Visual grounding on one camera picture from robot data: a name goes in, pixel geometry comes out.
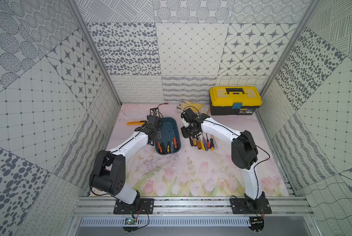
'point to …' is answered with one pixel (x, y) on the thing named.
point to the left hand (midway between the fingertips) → (154, 131)
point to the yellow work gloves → (186, 104)
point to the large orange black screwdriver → (160, 147)
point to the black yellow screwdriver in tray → (168, 144)
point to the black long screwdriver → (191, 141)
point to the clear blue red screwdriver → (205, 144)
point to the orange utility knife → (136, 122)
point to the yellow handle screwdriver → (202, 145)
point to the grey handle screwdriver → (215, 144)
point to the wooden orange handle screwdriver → (199, 144)
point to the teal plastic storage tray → (169, 123)
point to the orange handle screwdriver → (174, 140)
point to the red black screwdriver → (208, 143)
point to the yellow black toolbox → (234, 101)
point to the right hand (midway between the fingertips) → (187, 135)
